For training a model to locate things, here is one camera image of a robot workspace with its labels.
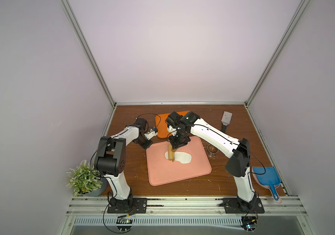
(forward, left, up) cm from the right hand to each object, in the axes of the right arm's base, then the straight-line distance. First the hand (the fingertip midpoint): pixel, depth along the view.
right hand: (173, 143), depth 79 cm
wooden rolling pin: (-2, +2, -8) cm, 9 cm away
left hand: (+7, +17, -16) cm, 25 cm away
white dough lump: (-2, -6, -15) cm, 16 cm away
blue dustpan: (-13, -55, -17) cm, 59 cm away
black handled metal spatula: (+30, -39, -17) cm, 52 cm away
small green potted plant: (-21, +40, +2) cm, 46 cm away
